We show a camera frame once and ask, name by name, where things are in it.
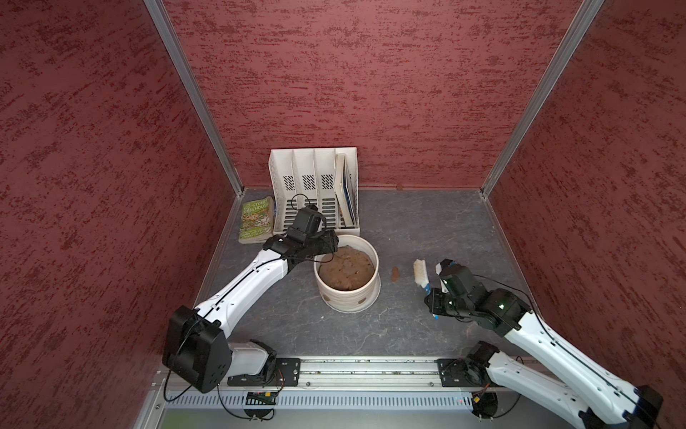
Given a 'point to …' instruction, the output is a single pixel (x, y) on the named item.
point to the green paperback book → (256, 221)
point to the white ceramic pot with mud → (347, 279)
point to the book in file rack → (345, 190)
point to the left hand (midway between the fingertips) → (329, 245)
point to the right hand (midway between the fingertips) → (426, 306)
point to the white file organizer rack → (303, 177)
